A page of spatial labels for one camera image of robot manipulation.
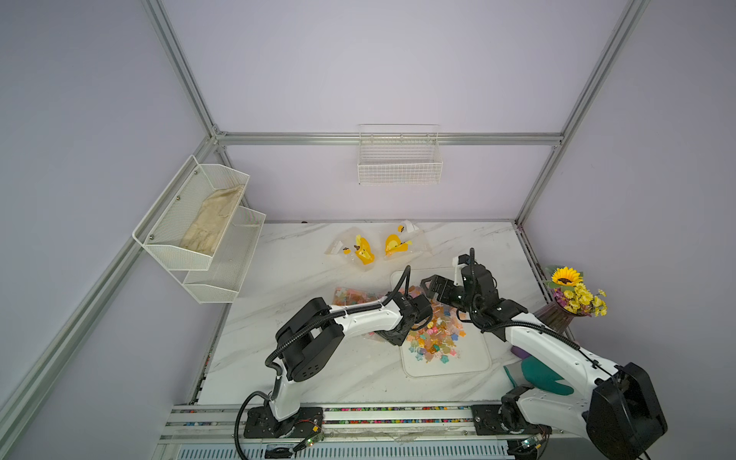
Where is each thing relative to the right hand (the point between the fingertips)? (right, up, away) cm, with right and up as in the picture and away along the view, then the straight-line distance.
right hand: (433, 289), depth 85 cm
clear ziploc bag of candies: (-5, +15, +24) cm, 29 cm away
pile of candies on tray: (+2, -16, +2) cm, 16 cm away
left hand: (-15, -14, +3) cm, 21 cm away
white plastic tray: (+12, -20, 0) cm, 23 cm away
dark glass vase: (+32, -6, -7) cm, 34 cm away
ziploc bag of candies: (-25, +14, +23) cm, 37 cm away
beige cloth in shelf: (-65, +21, -4) cm, 68 cm away
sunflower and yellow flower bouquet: (+32, +1, -13) cm, 35 cm away
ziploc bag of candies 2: (-27, -4, +12) cm, 29 cm away
